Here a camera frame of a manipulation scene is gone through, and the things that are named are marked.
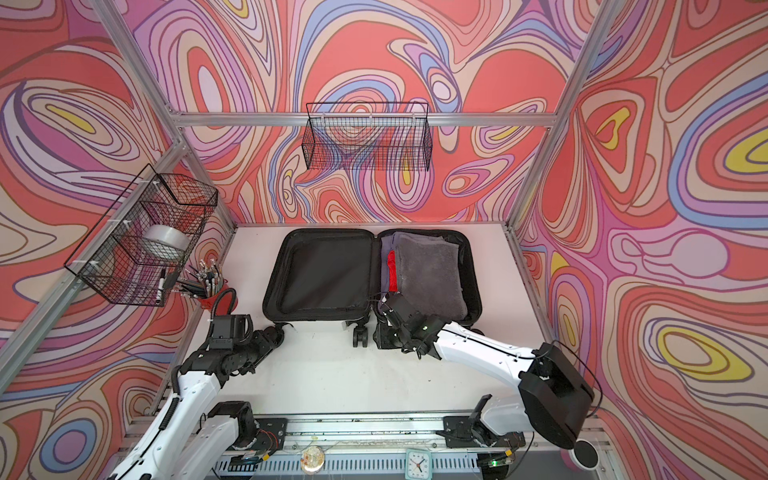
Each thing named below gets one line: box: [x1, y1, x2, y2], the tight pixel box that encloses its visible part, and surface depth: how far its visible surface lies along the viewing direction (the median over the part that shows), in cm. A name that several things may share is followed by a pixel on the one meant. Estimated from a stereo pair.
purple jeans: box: [380, 234, 397, 293], surface depth 103 cm
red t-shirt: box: [387, 250, 398, 292], surface depth 96 cm
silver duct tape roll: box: [143, 224, 191, 261], surface depth 74 cm
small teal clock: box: [404, 449, 433, 480], surface depth 69 cm
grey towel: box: [396, 234, 468, 320], surface depth 95 cm
